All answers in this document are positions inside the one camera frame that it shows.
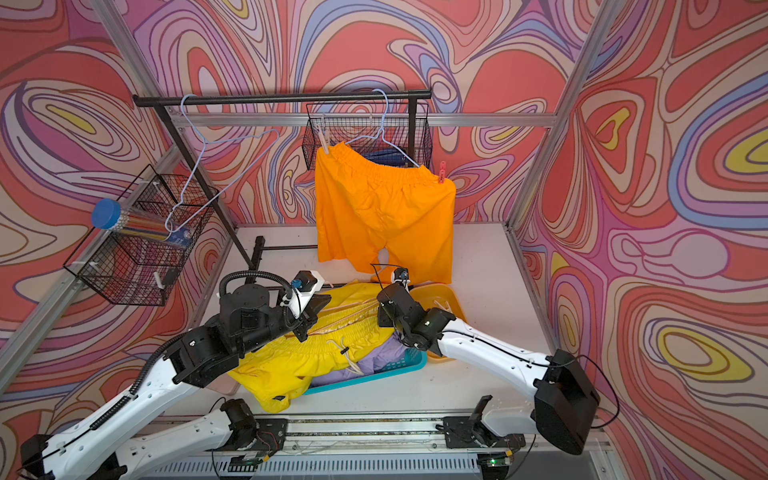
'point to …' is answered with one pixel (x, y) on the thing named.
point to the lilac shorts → (384, 354)
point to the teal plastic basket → (402, 362)
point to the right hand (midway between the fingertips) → (387, 312)
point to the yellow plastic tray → (441, 296)
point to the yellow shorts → (279, 372)
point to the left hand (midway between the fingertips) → (331, 298)
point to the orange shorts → (364, 204)
